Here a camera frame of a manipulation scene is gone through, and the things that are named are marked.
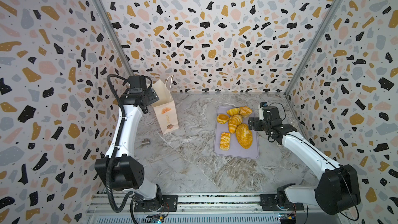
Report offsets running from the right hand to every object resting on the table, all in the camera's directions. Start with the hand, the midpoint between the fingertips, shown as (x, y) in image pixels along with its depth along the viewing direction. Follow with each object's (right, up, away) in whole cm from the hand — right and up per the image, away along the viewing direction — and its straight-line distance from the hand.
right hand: (254, 117), depth 86 cm
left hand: (-57, +12, -8) cm, 59 cm away
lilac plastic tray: (-11, -14, +11) cm, 21 cm away
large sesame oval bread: (-4, -11, +7) cm, 14 cm away
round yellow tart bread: (-17, -2, +15) cm, 23 cm away
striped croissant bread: (-10, -3, +10) cm, 14 cm away
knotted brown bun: (0, +3, +21) cm, 21 cm away
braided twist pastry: (-16, -15, +6) cm, 22 cm away
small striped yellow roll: (-9, +3, +18) cm, 20 cm away
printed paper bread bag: (-49, +4, -2) cm, 49 cm away
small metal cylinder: (-63, -16, +7) cm, 65 cm away
